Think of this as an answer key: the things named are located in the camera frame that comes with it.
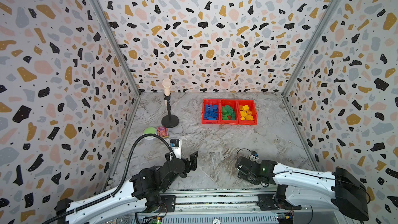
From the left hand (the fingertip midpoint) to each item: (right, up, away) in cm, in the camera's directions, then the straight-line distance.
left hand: (193, 152), depth 72 cm
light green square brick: (+18, +14, +34) cm, 41 cm away
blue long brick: (+12, +20, +37) cm, 44 cm away
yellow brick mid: (+34, +14, +32) cm, 49 cm away
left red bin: (+11, +25, +41) cm, 49 cm away
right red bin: (+38, +20, +35) cm, 55 cm away
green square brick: (+18, +18, +31) cm, 40 cm away
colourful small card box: (-22, +5, +26) cm, 34 cm away
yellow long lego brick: (+33, +20, +37) cm, 54 cm away
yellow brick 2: (+36, +17, +37) cm, 54 cm away
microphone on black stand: (-19, +12, +31) cm, 38 cm away
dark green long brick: (+24, +15, +35) cm, 45 cm away
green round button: (-30, +6, +25) cm, 40 cm away
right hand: (+23, -14, +10) cm, 28 cm away
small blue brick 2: (+5, +16, +35) cm, 38 cm away
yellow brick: (+29, +13, +31) cm, 45 cm away
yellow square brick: (+30, +16, +34) cm, 48 cm away
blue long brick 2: (+9, +14, +31) cm, 35 cm away
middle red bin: (+24, +23, +37) cm, 50 cm away
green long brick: (+20, +17, +33) cm, 42 cm away
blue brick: (+11, +17, +35) cm, 40 cm away
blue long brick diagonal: (+9, +17, +35) cm, 40 cm away
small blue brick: (+7, +20, +37) cm, 42 cm away
